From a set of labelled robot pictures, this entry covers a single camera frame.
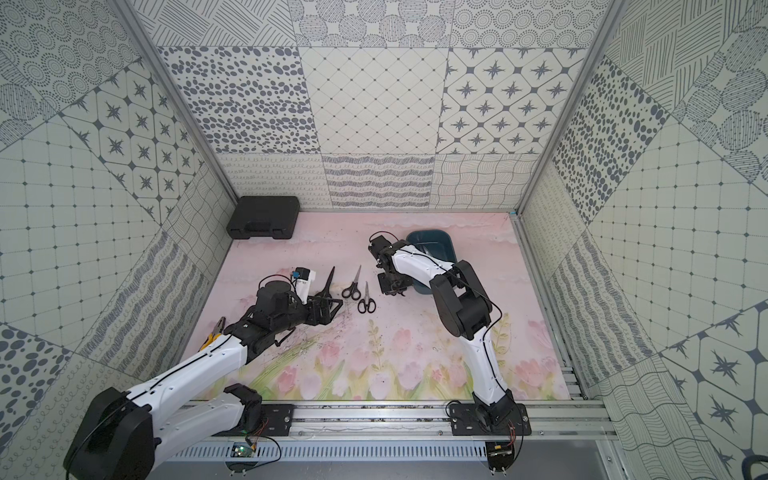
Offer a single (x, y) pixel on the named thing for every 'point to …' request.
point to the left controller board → (241, 450)
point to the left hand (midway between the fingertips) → (330, 294)
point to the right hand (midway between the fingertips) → (399, 292)
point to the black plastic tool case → (264, 216)
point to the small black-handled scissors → (353, 291)
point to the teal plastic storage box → (436, 242)
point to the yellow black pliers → (217, 331)
